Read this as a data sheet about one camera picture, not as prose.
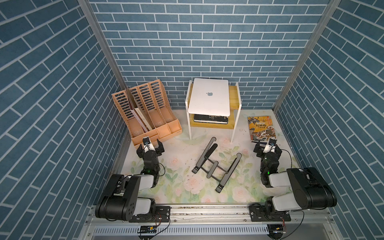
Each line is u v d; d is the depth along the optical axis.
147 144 0.73
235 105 0.78
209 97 0.81
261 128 1.08
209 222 0.73
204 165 0.91
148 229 0.72
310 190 0.44
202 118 0.91
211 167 0.87
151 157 0.67
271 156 0.70
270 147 0.74
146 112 1.20
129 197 0.42
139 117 0.86
